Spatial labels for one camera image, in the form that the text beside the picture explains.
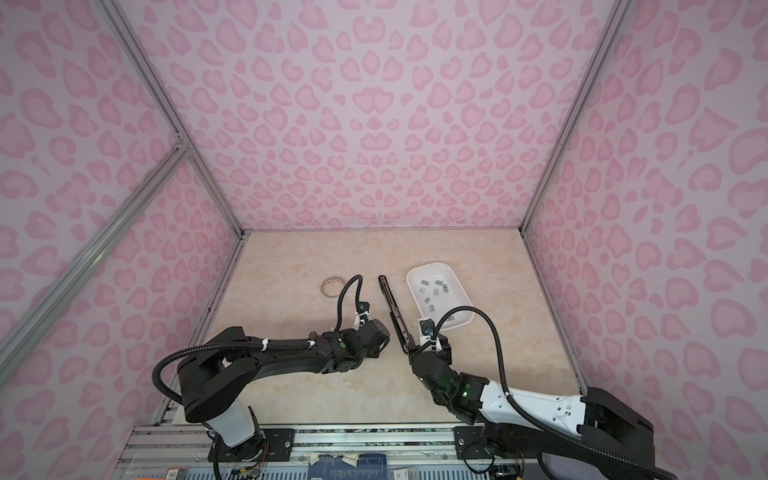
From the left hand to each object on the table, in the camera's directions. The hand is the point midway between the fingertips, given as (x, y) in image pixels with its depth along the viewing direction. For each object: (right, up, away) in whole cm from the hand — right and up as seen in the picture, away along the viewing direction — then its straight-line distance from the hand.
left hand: (376, 334), depth 88 cm
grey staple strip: (+16, +14, +15) cm, 26 cm away
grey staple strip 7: (+18, +6, +10) cm, 21 cm away
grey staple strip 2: (+21, +14, +15) cm, 29 cm away
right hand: (+12, +2, -7) cm, 14 cm away
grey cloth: (+43, -25, -21) cm, 54 cm away
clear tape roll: (-16, +12, +15) cm, 25 cm away
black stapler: (+9, -2, 0) cm, 9 cm away
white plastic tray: (+22, +8, +11) cm, 26 cm away
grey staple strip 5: (+23, +12, +15) cm, 30 cm away
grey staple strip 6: (+16, +8, +12) cm, 22 cm away
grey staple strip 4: (+20, +11, +12) cm, 26 cm away
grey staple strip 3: (+15, +11, +14) cm, 23 cm away
